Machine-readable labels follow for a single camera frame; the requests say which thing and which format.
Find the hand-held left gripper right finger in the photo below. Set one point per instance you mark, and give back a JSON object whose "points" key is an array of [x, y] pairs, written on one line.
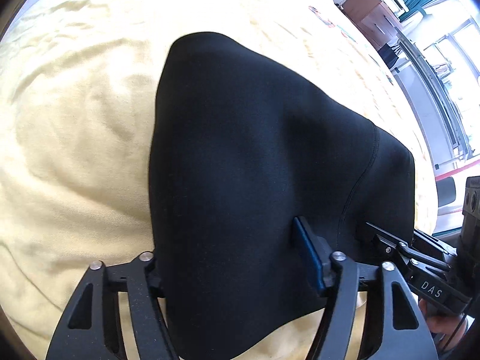
{"points": [[309, 255]]}

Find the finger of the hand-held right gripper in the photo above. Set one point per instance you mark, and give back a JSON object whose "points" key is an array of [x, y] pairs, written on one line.
{"points": [[431, 245], [393, 251]]}

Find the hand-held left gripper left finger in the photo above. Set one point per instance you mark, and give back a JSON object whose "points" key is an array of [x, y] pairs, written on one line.
{"points": [[153, 273]]}

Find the black pants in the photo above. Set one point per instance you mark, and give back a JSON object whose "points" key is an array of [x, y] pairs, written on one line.
{"points": [[243, 138]]}

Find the person's right hand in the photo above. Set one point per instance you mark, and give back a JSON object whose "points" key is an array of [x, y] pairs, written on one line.
{"points": [[440, 326]]}

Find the yellow printed bedspread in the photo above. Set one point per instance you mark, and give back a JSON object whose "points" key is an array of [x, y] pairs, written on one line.
{"points": [[75, 120]]}

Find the window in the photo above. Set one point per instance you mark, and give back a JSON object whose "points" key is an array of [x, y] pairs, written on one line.
{"points": [[461, 56]]}

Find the black bag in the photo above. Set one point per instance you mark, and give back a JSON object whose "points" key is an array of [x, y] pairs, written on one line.
{"points": [[390, 54]]}

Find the wooden dresser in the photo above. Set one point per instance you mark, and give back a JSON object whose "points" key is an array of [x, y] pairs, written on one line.
{"points": [[369, 15]]}

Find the red metal frame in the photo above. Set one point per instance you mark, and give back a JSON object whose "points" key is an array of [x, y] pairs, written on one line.
{"points": [[452, 174]]}

